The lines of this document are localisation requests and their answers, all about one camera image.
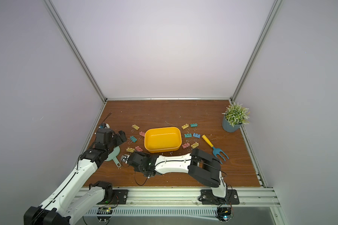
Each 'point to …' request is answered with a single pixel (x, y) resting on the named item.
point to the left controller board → (104, 214)
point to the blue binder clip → (196, 135)
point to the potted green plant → (235, 115)
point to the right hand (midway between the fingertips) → (137, 155)
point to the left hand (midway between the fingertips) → (120, 134)
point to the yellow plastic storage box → (161, 139)
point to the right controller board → (223, 213)
